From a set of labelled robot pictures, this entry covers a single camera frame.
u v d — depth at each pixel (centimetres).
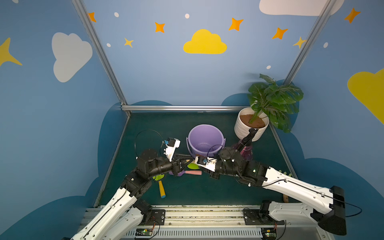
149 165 51
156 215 75
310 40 80
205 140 101
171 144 58
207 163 56
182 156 66
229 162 51
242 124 93
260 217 65
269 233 72
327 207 40
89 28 75
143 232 72
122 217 57
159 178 88
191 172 88
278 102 73
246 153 84
